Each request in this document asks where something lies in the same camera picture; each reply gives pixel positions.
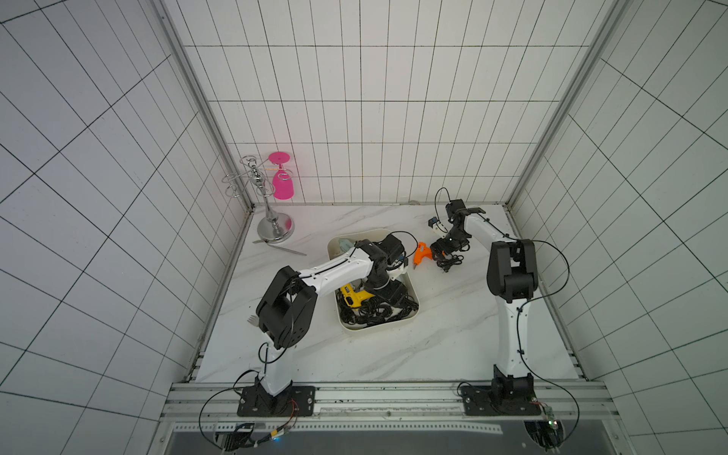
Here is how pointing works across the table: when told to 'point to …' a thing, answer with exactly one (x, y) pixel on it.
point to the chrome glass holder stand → (273, 227)
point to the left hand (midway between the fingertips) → (384, 302)
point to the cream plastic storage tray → (357, 236)
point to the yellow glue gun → (354, 298)
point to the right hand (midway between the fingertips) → (435, 248)
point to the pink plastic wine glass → (282, 181)
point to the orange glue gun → (422, 251)
